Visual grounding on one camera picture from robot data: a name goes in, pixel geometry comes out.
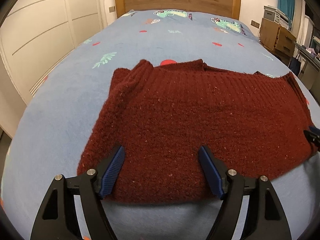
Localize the light blue patterned bedsheet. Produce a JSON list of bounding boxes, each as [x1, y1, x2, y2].
[[1, 10, 319, 239]]

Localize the wooden nightstand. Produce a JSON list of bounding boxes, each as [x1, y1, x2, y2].
[[259, 18, 296, 57]]

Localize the dark red knitted sweater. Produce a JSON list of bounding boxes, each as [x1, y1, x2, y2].
[[77, 60, 316, 204]]

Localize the grey storage box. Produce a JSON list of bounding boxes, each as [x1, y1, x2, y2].
[[264, 5, 291, 26]]

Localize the white wardrobe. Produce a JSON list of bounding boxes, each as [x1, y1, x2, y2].
[[1, 0, 103, 137]]

